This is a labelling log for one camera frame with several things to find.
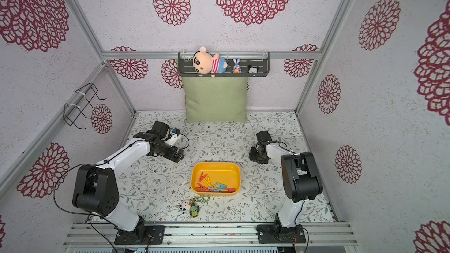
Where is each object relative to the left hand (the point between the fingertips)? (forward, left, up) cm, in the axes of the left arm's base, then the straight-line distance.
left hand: (174, 154), depth 90 cm
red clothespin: (-9, -14, -7) cm, 19 cm away
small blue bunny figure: (+35, -32, +27) cm, 55 cm away
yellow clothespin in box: (-12, -17, -7) cm, 22 cm away
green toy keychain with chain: (-24, -12, -6) cm, 27 cm away
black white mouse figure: (+36, -41, +25) cm, 60 cm away
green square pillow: (+30, -21, +10) cm, 38 cm away
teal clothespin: (-14, -25, -8) cm, 29 cm away
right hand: (+4, -41, -7) cm, 42 cm away
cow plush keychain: (-24, -8, -6) cm, 26 cm away
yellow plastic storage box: (-7, -28, -8) cm, 30 cm away
